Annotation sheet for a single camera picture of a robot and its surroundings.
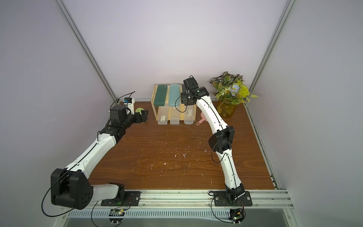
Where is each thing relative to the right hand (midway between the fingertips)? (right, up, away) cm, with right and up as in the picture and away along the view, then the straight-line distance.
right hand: (189, 94), depth 90 cm
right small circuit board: (+24, -64, -20) cm, 72 cm away
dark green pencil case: (-19, 0, +3) cm, 19 cm away
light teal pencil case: (-10, 0, +6) cm, 12 cm away
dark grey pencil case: (-4, +5, +10) cm, 11 cm away
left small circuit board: (-39, -66, -18) cm, 79 cm away
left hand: (-28, -10, -8) cm, 31 cm away
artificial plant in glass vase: (+29, +3, +2) cm, 29 cm away
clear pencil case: (-20, -14, +15) cm, 29 cm away
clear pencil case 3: (0, -14, +16) cm, 22 cm away
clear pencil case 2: (-11, -14, +17) cm, 24 cm away
